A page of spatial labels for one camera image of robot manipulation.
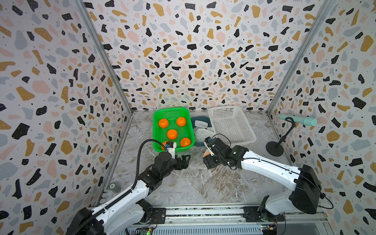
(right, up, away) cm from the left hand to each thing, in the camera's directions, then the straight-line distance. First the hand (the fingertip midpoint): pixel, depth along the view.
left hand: (188, 155), depth 80 cm
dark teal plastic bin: (+10, +22, +33) cm, 40 cm away
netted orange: (-13, +10, +22) cm, 27 cm away
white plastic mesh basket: (+31, +16, +33) cm, 48 cm away
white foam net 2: (+8, +10, +17) cm, 21 cm away
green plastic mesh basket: (-13, +17, +32) cm, 38 cm away
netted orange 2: (-3, +6, +15) cm, 16 cm away
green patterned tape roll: (-38, -16, -4) cm, 41 cm away
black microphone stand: (+58, +1, +21) cm, 61 cm away
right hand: (+13, -2, +1) cm, 13 cm away
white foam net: (+8, +18, +26) cm, 32 cm away
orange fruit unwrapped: (-7, +19, +29) cm, 36 cm away
